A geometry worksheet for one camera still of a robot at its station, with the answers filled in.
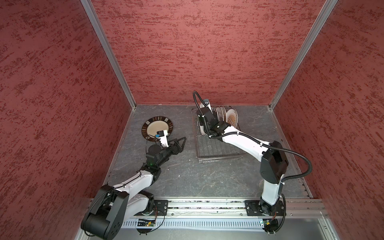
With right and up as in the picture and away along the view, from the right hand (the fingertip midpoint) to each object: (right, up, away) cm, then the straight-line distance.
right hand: (206, 114), depth 86 cm
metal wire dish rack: (+3, -23, +9) cm, 25 cm away
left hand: (-14, -15, -4) cm, 21 cm away
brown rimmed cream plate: (-40, -9, +20) cm, 46 cm away
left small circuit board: (-31, -54, -14) cm, 64 cm away
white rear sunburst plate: (+18, -2, +12) cm, 22 cm away
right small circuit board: (+30, -55, -15) cm, 64 cm away
